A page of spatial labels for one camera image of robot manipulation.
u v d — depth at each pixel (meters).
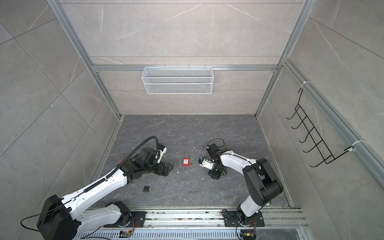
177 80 1.00
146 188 0.84
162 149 0.73
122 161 0.55
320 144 0.63
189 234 0.70
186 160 0.93
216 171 0.78
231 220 0.73
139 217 0.73
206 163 0.83
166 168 0.71
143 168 0.60
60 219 0.38
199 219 0.75
